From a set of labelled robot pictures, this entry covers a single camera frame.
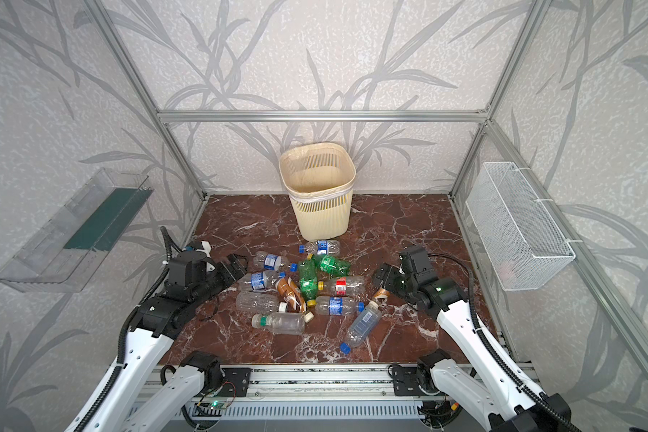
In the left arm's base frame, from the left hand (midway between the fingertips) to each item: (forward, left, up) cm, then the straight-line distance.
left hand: (244, 257), depth 75 cm
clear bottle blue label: (+9, 0, -18) cm, 20 cm away
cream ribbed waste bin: (+40, -19, -7) cm, 44 cm away
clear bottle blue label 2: (+1, -1, -17) cm, 17 cm away
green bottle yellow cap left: (+1, -17, -17) cm, 24 cm away
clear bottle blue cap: (-14, -35, -16) cm, 41 cm away
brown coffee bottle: (-4, -41, -18) cm, 45 cm away
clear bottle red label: (-1, -29, -16) cm, 33 cm away
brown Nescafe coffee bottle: (-4, -12, -16) cm, 20 cm away
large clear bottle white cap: (-7, -2, -17) cm, 18 cm away
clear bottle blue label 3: (-8, -27, -16) cm, 32 cm away
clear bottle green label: (-12, -10, -21) cm, 26 cm away
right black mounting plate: (-27, -47, -20) cm, 58 cm away
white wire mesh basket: (-2, -69, +15) cm, 71 cm away
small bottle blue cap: (+15, -19, -18) cm, 30 cm away
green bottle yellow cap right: (+7, -24, -17) cm, 30 cm away
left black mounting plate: (-28, +2, -20) cm, 35 cm away
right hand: (-1, -40, -6) cm, 40 cm away
